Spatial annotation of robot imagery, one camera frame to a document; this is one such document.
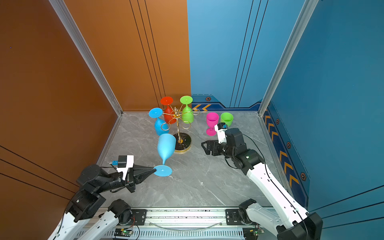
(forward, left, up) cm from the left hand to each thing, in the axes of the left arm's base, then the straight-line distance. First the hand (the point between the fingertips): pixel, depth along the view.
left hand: (155, 169), depth 56 cm
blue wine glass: (+30, +5, -12) cm, 33 cm away
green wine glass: (+47, -36, -21) cm, 63 cm away
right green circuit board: (-17, -42, -33) cm, 56 cm away
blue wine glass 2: (+10, -3, +1) cm, 11 cm away
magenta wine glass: (+43, -26, -19) cm, 54 cm away
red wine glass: (+32, -1, -4) cm, 33 cm away
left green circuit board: (-17, +19, -34) cm, 42 cm away
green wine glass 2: (+40, -10, -11) cm, 43 cm away
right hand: (+17, -21, -8) cm, 28 cm away
